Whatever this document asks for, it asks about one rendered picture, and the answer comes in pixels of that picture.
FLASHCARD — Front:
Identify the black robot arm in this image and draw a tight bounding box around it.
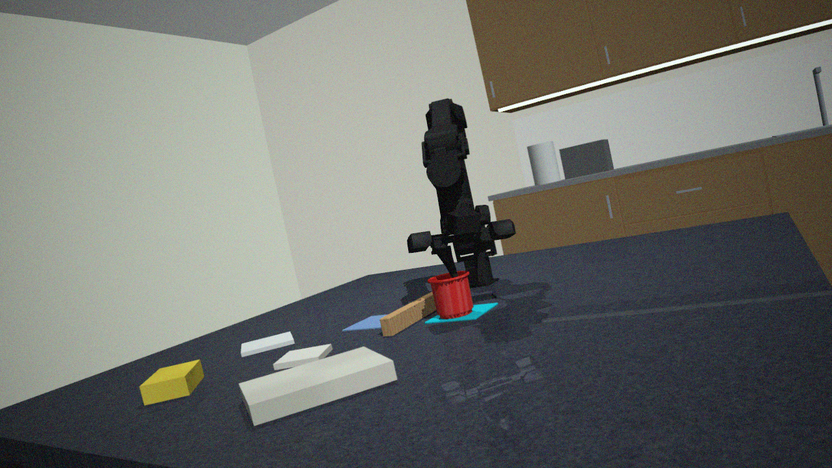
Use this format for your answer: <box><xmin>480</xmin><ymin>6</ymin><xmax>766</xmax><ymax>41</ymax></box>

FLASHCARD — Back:
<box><xmin>422</xmin><ymin>98</ymin><xmax>499</xmax><ymax>288</ymax></box>

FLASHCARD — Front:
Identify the light brown wooden plank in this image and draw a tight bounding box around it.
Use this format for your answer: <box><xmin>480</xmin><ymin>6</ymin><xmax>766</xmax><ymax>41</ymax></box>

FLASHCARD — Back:
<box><xmin>380</xmin><ymin>292</ymin><xmax>436</xmax><ymax>336</ymax></box>

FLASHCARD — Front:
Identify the yellow block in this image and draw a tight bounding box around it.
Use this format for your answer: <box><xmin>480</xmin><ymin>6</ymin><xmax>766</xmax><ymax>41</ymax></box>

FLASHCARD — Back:
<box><xmin>140</xmin><ymin>360</ymin><xmax>204</xmax><ymax>405</ymax></box>

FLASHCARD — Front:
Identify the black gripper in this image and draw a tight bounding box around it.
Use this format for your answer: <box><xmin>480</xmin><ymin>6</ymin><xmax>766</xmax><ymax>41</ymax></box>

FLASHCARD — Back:
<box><xmin>407</xmin><ymin>194</ymin><xmax>515</xmax><ymax>283</ymax></box>

